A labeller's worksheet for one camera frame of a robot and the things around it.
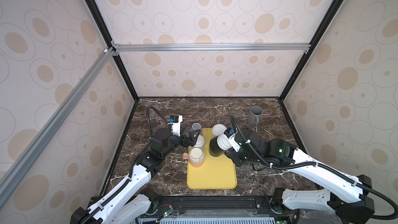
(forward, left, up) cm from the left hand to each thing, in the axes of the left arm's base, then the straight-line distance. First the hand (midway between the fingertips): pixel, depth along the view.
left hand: (197, 129), depth 72 cm
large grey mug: (+20, -35, -18) cm, 44 cm away
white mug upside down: (+3, -1, -18) cm, 18 cm away
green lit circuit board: (-30, +12, -23) cm, 40 cm away
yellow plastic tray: (-12, -10, -25) cm, 30 cm away
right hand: (-10, -14, -5) cm, 18 cm away
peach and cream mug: (-6, +1, -17) cm, 18 cm away
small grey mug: (+12, +2, -16) cm, 20 cm away
